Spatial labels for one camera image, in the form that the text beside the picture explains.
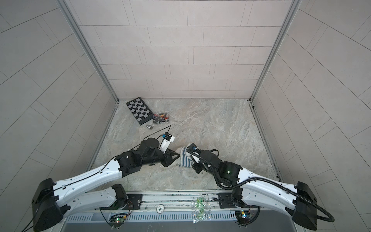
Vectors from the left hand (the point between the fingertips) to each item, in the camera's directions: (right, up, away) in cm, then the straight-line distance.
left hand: (181, 156), depth 71 cm
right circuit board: (+30, -28, -3) cm, 41 cm away
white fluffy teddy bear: (+2, -2, +2) cm, 4 cm away
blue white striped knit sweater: (+2, -2, +2) cm, 3 cm away
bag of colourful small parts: (-18, +17, +31) cm, 40 cm away
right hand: (+4, -2, +3) cm, 5 cm away
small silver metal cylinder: (-24, +12, +27) cm, 38 cm away
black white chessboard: (-33, +23, +34) cm, 52 cm away
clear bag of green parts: (+10, -25, -2) cm, 27 cm away
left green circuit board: (-29, -27, -7) cm, 40 cm away
